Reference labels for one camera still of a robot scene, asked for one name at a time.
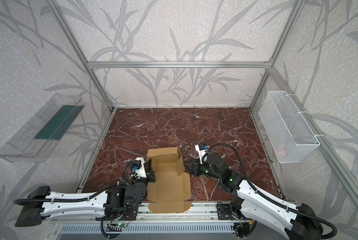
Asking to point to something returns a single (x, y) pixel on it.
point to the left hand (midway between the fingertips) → (155, 157)
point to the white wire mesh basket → (291, 139)
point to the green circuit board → (121, 224)
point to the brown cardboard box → (169, 191)
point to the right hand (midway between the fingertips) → (186, 158)
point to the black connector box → (243, 229)
